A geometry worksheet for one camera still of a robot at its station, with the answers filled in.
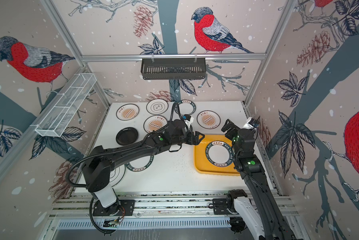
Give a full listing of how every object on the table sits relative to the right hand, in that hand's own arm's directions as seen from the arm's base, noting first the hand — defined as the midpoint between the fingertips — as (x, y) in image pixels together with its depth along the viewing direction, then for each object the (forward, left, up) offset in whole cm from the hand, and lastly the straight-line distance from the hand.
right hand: (231, 124), depth 73 cm
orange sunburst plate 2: (+25, +8, -27) cm, 38 cm away
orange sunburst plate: (+30, +71, -24) cm, 81 cm away
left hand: (-4, +15, -5) cm, 17 cm away
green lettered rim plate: (-3, +3, -26) cm, 27 cm away
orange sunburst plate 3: (+20, +49, -25) cm, 59 cm away
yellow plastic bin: (-12, +14, -26) cm, 31 cm away
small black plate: (+7, +65, -24) cm, 70 cm away
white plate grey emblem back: (+36, +49, -24) cm, 65 cm away
